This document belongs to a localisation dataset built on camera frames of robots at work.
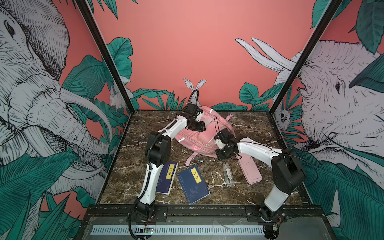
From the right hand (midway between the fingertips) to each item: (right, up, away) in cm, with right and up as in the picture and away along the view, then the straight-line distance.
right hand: (217, 155), depth 89 cm
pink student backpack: (-9, +7, +6) cm, 13 cm away
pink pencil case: (+19, -8, -2) cm, 21 cm away
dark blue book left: (-30, -12, -5) cm, 33 cm away
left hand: (-8, +18, +8) cm, 21 cm away
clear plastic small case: (+6, -11, -3) cm, 13 cm away
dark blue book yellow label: (-15, -16, -5) cm, 22 cm away
